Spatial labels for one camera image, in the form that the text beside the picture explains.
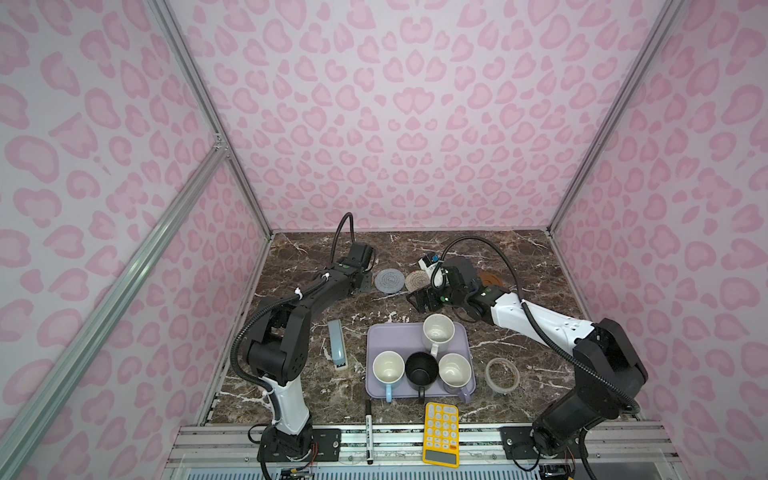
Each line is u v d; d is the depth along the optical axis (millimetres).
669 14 693
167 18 693
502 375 840
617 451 730
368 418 766
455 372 835
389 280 1042
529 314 534
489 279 1034
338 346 858
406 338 911
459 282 677
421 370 831
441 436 734
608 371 439
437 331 906
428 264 766
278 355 489
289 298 521
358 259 752
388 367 835
